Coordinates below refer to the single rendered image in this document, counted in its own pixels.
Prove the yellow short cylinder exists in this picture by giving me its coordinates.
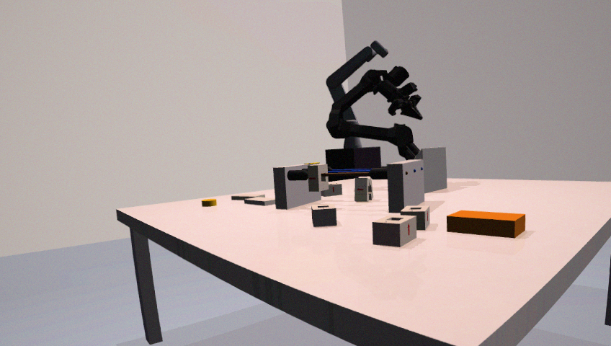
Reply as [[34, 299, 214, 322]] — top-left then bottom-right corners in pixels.
[[202, 199, 217, 207]]

